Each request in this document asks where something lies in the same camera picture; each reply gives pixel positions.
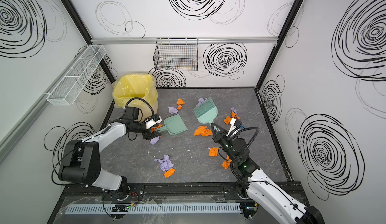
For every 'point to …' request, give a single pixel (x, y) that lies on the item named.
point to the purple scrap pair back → (201, 101)
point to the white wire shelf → (69, 88)
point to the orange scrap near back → (180, 102)
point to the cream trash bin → (152, 97)
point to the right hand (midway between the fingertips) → (208, 126)
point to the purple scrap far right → (233, 109)
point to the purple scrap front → (166, 163)
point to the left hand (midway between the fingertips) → (158, 127)
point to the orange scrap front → (169, 173)
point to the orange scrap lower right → (225, 164)
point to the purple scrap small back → (173, 110)
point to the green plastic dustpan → (174, 124)
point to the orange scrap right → (227, 120)
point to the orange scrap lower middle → (213, 151)
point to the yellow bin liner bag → (130, 86)
